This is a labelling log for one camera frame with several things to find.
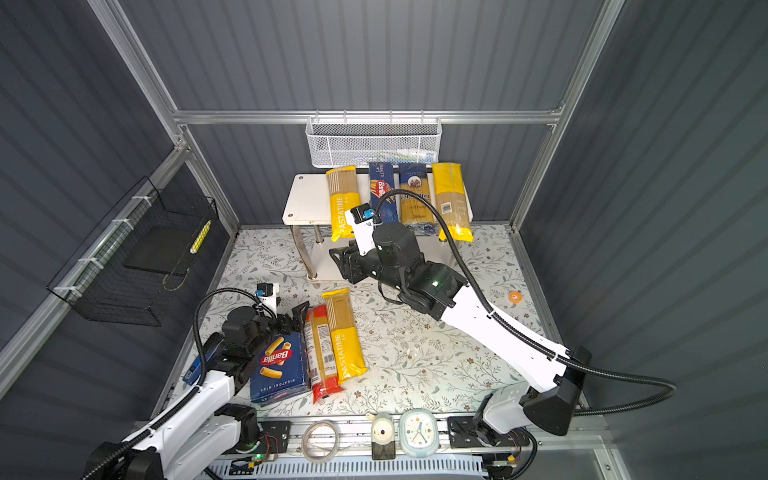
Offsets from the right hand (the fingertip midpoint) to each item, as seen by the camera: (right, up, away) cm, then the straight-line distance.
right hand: (341, 251), depth 63 cm
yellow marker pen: (-41, +4, +17) cm, 45 cm away
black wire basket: (-53, -5, +8) cm, 54 cm away
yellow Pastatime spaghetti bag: (-1, -31, +21) cm, 37 cm away
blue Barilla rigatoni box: (-20, -31, +16) cm, 40 cm away
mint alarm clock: (+18, -45, +9) cm, 49 cm away
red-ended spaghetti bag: (-10, -29, +21) cm, 37 cm away
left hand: (-17, -14, +20) cm, 30 cm away
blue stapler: (-44, -33, +18) cm, 58 cm away
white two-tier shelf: (-12, +13, +16) cm, 24 cm away
